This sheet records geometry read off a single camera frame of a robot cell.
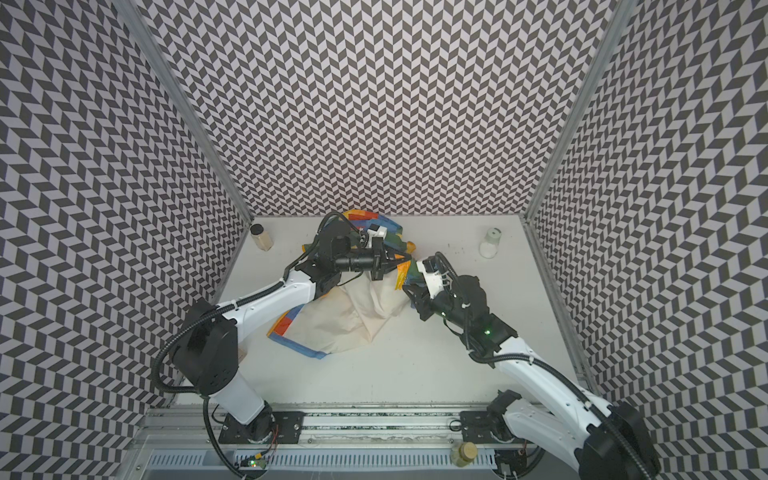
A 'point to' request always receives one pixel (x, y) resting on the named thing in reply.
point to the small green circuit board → (253, 463)
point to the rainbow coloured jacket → (348, 315)
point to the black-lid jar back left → (261, 237)
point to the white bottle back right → (489, 246)
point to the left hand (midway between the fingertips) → (408, 257)
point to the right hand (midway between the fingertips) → (410, 283)
